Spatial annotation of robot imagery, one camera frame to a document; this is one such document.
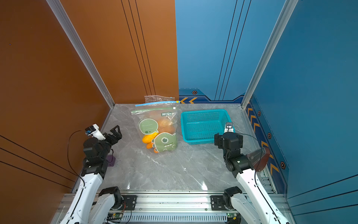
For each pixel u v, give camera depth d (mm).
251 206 410
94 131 649
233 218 698
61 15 721
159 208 729
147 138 850
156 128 843
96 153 570
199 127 1054
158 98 1194
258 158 740
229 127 630
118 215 713
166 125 828
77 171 871
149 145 882
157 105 826
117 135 705
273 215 399
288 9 697
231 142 541
